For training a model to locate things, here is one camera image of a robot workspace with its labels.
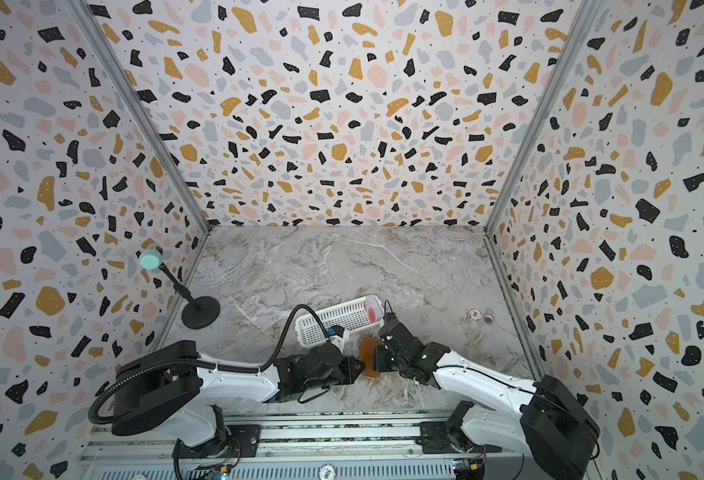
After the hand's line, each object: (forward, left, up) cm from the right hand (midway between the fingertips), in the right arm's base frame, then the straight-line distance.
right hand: (373, 351), depth 83 cm
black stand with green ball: (+13, +55, -4) cm, 57 cm away
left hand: (-5, 0, +1) cm, 5 cm away
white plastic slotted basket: (+15, +7, -7) cm, 18 cm away
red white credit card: (+15, 0, -3) cm, 16 cm away
